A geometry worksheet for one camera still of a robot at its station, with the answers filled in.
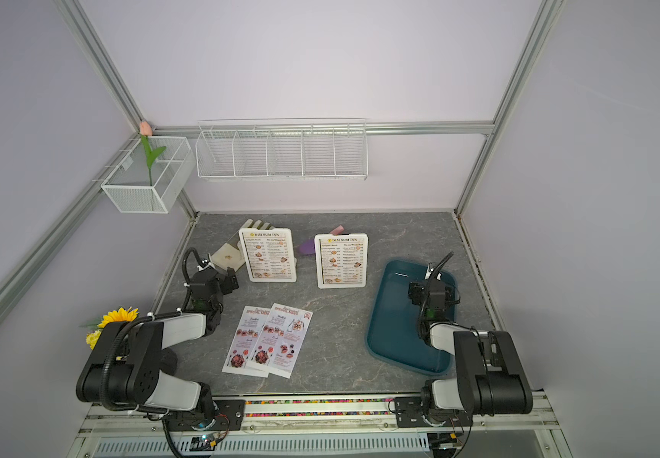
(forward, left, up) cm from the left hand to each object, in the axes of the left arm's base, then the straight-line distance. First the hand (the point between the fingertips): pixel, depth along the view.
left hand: (215, 272), depth 92 cm
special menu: (-21, -21, -9) cm, 30 cm away
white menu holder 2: (-1, -34, 0) cm, 34 cm away
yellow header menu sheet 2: (-1, -42, +3) cm, 42 cm away
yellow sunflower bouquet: (-20, +14, +15) cm, 29 cm away
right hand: (-7, -70, -2) cm, 71 cm away
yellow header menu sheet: (+4, -17, +2) cm, 18 cm away
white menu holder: (+3, -25, +1) cm, 25 cm away
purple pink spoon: (+3, -31, +7) cm, 32 cm away
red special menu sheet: (-20, -10, -9) cm, 24 cm away
